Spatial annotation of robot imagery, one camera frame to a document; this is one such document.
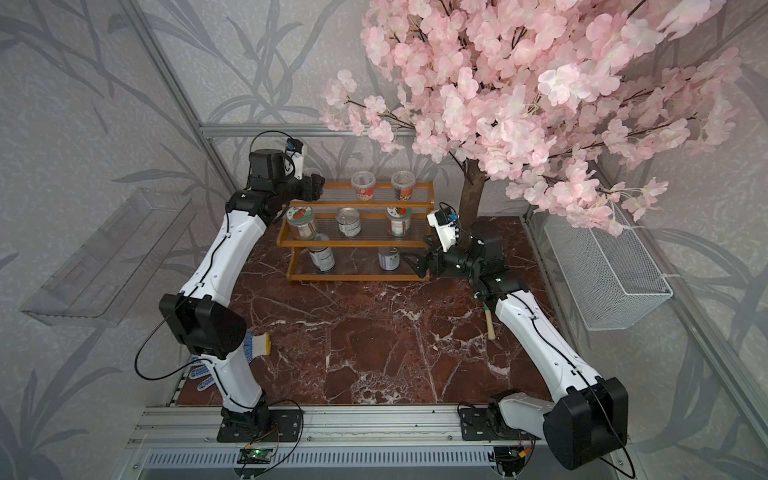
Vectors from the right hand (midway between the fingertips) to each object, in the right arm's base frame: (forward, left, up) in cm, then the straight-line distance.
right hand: (413, 244), depth 72 cm
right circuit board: (-41, -22, -31) cm, 56 cm away
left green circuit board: (-40, +38, -30) cm, 63 cm away
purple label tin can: (+12, +8, -22) cm, 26 cm away
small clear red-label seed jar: (+20, +2, +3) cm, 21 cm away
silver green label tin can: (+18, +20, -9) cm, 28 cm away
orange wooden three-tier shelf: (+19, +20, -31) cm, 41 cm away
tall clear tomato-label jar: (+17, +33, -7) cm, 37 cm away
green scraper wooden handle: (-7, -23, -29) cm, 38 cm away
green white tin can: (+12, +29, -21) cm, 38 cm away
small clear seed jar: (+19, +13, +3) cm, 24 cm away
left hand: (+21, +27, +6) cm, 34 cm away
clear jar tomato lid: (+16, +4, -8) cm, 18 cm away
